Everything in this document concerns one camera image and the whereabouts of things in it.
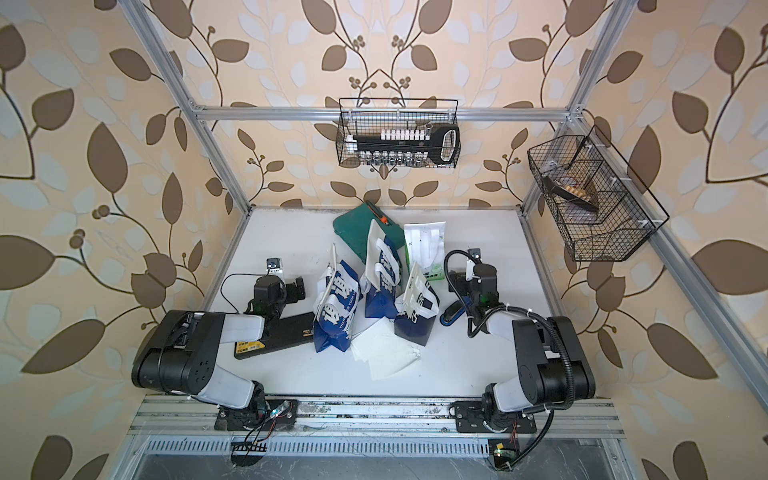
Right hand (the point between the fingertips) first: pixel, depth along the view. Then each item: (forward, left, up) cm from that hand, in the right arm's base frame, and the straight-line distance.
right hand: (468, 270), depth 94 cm
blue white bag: (-9, +27, +11) cm, 31 cm away
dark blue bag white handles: (-19, +18, +1) cm, 26 cm away
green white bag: (+3, +14, +10) cm, 17 cm away
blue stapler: (-12, +6, -2) cm, 13 cm away
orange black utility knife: (+27, +28, 0) cm, 39 cm away
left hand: (0, +60, 0) cm, 60 cm away
